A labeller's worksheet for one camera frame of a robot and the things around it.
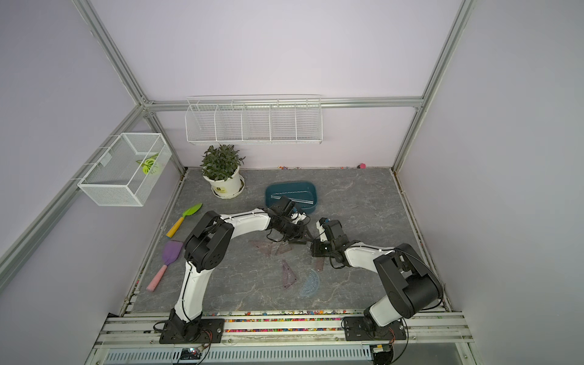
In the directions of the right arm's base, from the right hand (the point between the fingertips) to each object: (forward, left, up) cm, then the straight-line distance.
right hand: (311, 245), depth 93 cm
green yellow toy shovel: (+7, +59, +1) cm, 60 cm away
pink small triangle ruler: (-1, +12, -1) cm, 12 cm away
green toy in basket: (+18, +60, +30) cm, 69 cm away
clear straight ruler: (+27, +4, -2) cm, 27 cm away
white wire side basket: (+17, +68, +27) cm, 75 cm away
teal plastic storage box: (+29, +15, +3) cm, 33 cm away
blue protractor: (-15, +1, 0) cm, 15 cm away
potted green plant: (+30, +39, +17) cm, 52 cm away
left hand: (0, 0, +3) cm, 3 cm away
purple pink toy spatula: (-2, +57, 0) cm, 57 cm away
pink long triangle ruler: (0, +18, -1) cm, 18 cm away
